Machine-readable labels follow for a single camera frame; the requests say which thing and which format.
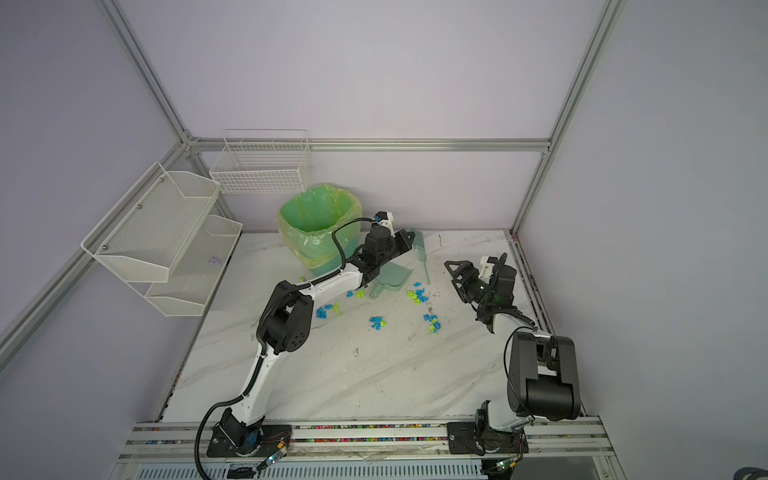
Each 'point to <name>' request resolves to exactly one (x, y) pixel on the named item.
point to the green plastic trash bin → (307, 221)
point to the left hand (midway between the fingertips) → (416, 232)
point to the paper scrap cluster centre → (378, 322)
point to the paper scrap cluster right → (435, 323)
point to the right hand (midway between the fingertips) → (447, 270)
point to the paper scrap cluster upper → (418, 295)
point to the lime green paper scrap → (360, 294)
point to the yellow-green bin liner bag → (308, 219)
